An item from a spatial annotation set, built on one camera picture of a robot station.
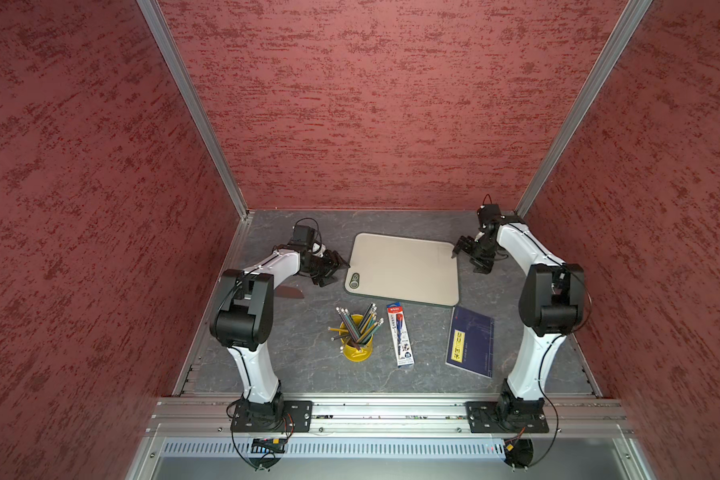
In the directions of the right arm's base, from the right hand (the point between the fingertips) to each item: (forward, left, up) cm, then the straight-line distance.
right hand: (460, 263), depth 96 cm
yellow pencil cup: (-29, +35, +1) cm, 45 cm away
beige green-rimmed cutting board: (+3, +18, -7) cm, 20 cm away
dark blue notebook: (-24, +1, -7) cm, 25 cm away
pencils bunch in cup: (-24, +35, +2) cm, 42 cm away
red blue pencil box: (-21, +21, -6) cm, 31 cm away
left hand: (-3, +38, 0) cm, 39 cm away
